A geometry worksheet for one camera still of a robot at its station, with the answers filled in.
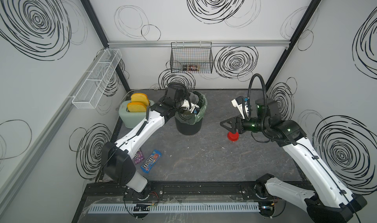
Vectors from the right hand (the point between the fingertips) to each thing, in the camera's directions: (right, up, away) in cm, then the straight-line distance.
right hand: (225, 123), depth 64 cm
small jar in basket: (-14, +31, +24) cm, 42 cm away
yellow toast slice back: (-46, +12, +23) cm, 53 cm away
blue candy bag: (-38, -24, +19) cm, 49 cm away
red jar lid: (+12, -13, +30) cm, 35 cm away
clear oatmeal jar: (-14, +12, +17) cm, 25 cm away
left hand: (-20, +16, +16) cm, 30 cm away
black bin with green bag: (-14, -3, +14) cm, 20 cm away
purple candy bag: (-46, -22, +20) cm, 55 cm away
